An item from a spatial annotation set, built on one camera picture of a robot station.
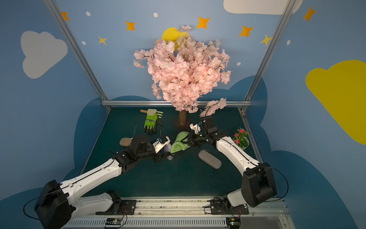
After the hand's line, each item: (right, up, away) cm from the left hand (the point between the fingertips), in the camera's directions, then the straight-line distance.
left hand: (169, 145), depth 78 cm
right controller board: (+34, -40, -5) cm, 53 cm away
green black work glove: (-18, +11, +34) cm, 40 cm away
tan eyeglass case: (-33, -1, +21) cm, 39 cm away
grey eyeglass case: (+25, -11, +12) cm, 30 cm away
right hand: (+8, +2, +1) cm, 8 cm away
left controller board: (-28, -38, -6) cm, 48 cm away
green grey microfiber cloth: (+6, 0, -3) cm, 6 cm away
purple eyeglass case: (0, -1, -6) cm, 6 cm away
